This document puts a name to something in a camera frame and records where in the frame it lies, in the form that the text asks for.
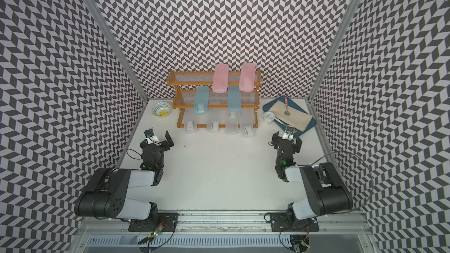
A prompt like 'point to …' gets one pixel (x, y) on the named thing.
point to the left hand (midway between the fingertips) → (159, 134)
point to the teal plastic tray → (312, 123)
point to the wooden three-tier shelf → (186, 82)
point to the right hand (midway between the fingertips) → (287, 136)
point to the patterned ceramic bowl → (162, 109)
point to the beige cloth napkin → (296, 119)
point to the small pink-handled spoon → (287, 112)
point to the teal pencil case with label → (201, 100)
